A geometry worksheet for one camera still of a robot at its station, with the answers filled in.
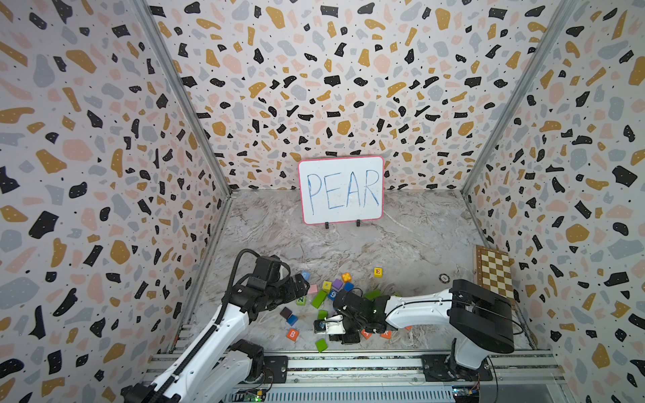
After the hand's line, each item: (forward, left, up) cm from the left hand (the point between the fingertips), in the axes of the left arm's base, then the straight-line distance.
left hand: (302, 288), depth 80 cm
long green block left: (0, -5, -10) cm, 11 cm away
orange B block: (-11, +3, -9) cm, 15 cm away
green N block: (-1, +1, -8) cm, 8 cm away
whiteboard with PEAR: (+41, -13, +4) cm, 43 cm away
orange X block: (+8, -15, -9) cm, 19 cm away
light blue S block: (+9, 0, -9) cm, 13 cm away
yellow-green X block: (+4, -8, -7) cm, 11 cm away
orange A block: (-12, -20, -9) cm, 25 cm away
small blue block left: (-7, +4, -10) cm, 13 cm away
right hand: (-11, -9, -10) cm, 17 cm away
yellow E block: (+10, -27, -9) cm, 30 cm away
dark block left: (-4, +6, -10) cm, 13 cm away
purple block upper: (+6, -11, -10) cm, 16 cm away
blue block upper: (+5, -15, -11) cm, 19 cm away
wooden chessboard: (+9, -69, -8) cm, 70 cm away
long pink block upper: (+4, -3, -10) cm, 11 cm away
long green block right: (+2, -24, -11) cm, 26 cm away
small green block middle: (-5, -6, -9) cm, 12 cm away
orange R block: (-12, -27, -10) cm, 31 cm away
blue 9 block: (+2, -9, -10) cm, 14 cm away
